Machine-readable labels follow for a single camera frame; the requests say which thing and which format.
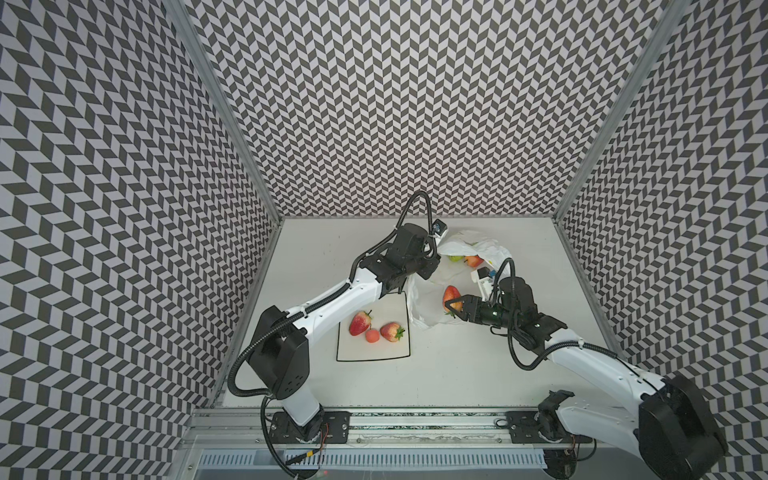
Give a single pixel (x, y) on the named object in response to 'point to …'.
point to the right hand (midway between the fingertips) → (450, 314)
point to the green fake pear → (457, 259)
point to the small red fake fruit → (372, 335)
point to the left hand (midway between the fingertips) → (433, 251)
